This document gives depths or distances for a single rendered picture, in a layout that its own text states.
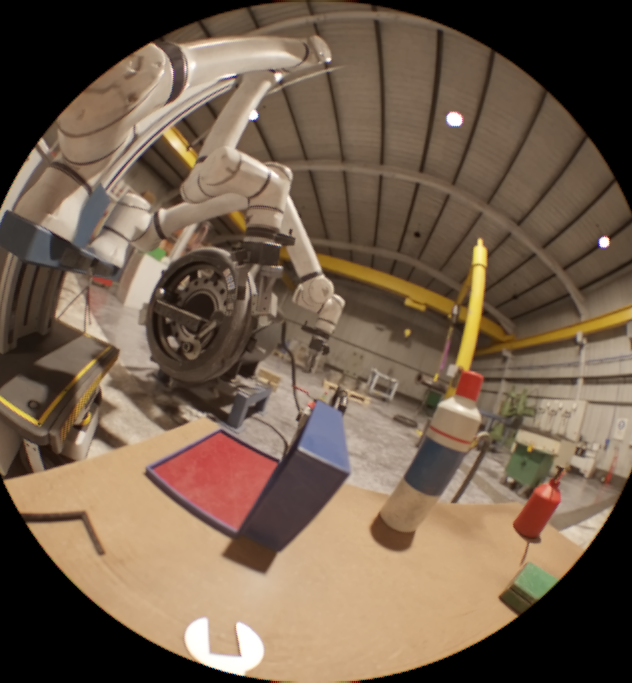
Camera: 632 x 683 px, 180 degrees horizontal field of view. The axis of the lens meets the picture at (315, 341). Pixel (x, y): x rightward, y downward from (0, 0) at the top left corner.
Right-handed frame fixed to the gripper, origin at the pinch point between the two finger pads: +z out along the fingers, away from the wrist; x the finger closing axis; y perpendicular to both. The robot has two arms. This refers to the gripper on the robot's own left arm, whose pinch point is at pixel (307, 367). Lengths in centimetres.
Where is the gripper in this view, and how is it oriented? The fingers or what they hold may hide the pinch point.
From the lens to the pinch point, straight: 87.8
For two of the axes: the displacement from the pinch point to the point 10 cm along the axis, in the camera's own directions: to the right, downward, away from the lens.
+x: 0.9, 1.0, 9.9
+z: -3.8, 9.2, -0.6
